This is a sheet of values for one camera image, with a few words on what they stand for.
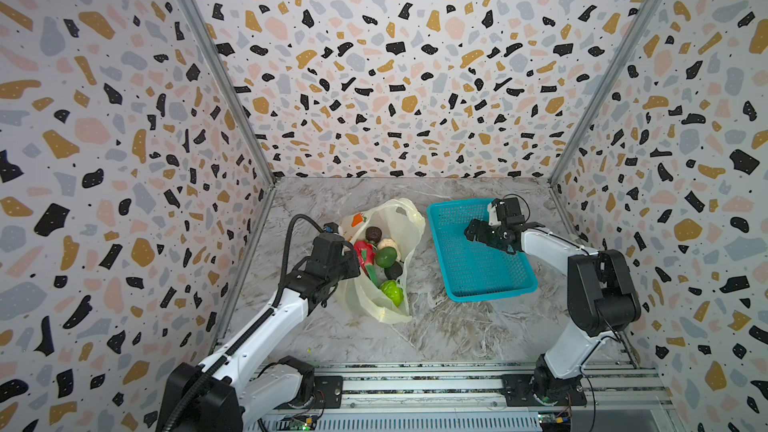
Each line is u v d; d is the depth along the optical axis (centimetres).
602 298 49
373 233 100
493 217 88
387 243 97
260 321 48
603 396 75
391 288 85
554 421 72
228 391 38
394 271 90
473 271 97
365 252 91
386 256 88
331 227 74
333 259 64
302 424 70
